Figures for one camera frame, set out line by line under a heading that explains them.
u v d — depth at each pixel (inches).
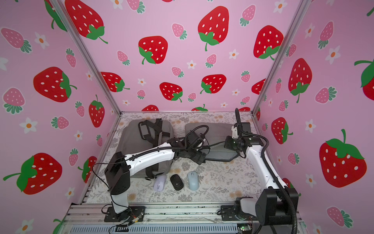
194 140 25.0
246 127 25.1
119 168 20.2
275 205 15.8
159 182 32.2
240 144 22.9
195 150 27.9
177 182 32.5
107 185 20.2
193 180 32.7
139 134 37.7
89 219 28.7
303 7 27.1
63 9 27.1
